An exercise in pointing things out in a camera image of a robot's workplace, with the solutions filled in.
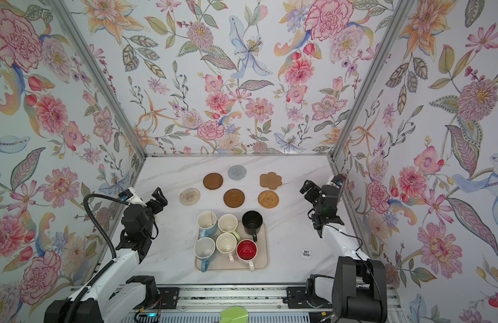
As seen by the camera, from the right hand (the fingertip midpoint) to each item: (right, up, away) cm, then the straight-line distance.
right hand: (312, 182), depth 88 cm
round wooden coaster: (-47, 0, +20) cm, 51 cm away
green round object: (-33, -46, -17) cm, 59 cm away
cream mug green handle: (-37, -18, 0) cm, 41 cm away
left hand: (-65, -3, -5) cm, 65 cm away
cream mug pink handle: (-37, -25, -4) cm, 45 cm away
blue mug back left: (-46, -18, +2) cm, 50 cm away
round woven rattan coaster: (-18, -9, +14) cm, 24 cm away
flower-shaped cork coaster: (-16, 0, +22) cm, 27 cm away
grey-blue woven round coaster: (-34, +5, +26) cm, 43 cm away
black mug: (-26, -18, +3) cm, 32 cm away
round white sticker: (-4, -30, -4) cm, 30 cm away
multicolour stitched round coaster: (-58, -8, +15) cm, 60 cm away
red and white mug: (-29, -29, -3) cm, 41 cm away
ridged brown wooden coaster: (-35, -8, +14) cm, 39 cm away
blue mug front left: (-46, -27, -4) cm, 54 cm away
